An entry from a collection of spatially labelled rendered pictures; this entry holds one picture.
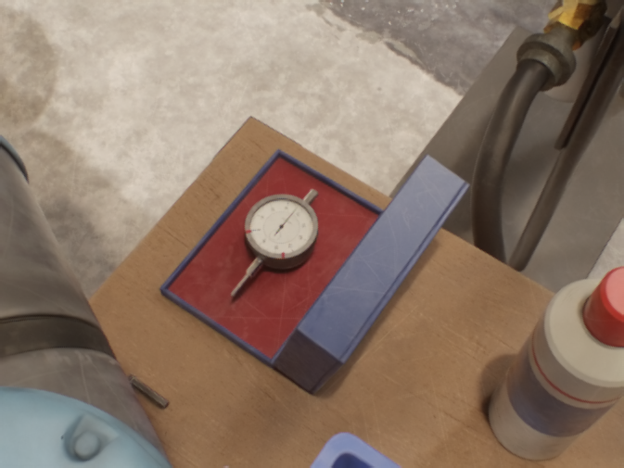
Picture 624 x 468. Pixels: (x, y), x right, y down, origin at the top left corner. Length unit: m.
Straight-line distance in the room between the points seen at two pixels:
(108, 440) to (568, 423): 0.41
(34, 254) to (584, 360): 0.32
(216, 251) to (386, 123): 0.69
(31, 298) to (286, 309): 0.45
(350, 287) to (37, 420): 0.39
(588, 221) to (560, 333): 0.81
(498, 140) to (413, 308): 0.22
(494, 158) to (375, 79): 0.60
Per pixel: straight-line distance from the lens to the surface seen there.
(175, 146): 1.33
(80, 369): 0.22
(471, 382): 0.66
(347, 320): 0.55
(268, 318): 0.67
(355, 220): 0.70
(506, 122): 0.82
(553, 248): 1.26
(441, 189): 0.60
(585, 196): 1.32
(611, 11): 0.97
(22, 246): 0.24
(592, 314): 0.47
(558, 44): 0.86
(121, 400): 0.23
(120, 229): 1.27
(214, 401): 0.65
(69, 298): 0.24
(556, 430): 0.58
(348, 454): 0.52
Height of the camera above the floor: 1.09
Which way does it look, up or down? 62 degrees down
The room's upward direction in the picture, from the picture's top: straight up
